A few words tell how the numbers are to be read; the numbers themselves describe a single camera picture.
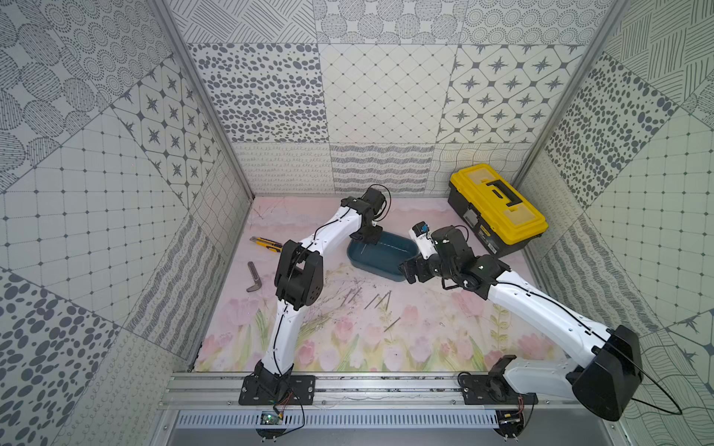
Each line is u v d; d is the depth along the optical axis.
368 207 0.70
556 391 0.52
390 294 0.93
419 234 0.69
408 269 0.70
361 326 0.86
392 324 0.86
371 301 0.91
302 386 0.76
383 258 0.95
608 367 0.39
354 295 0.93
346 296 0.93
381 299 0.91
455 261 0.58
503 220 0.90
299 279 0.59
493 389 0.65
